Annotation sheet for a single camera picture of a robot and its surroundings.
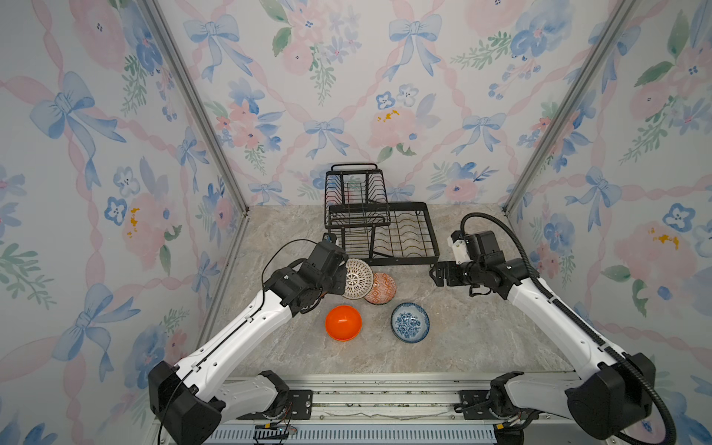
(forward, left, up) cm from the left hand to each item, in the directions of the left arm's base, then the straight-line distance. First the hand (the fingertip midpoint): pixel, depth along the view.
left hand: (340, 272), depth 76 cm
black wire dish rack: (+15, -7, +2) cm, 17 cm away
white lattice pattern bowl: (0, -5, -4) cm, 7 cm away
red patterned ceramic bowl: (+5, -13, -17) cm, 22 cm away
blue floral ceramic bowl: (-7, -21, -18) cm, 28 cm away
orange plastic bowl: (-7, 0, -18) cm, 19 cm away
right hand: (+4, -31, -4) cm, 31 cm away
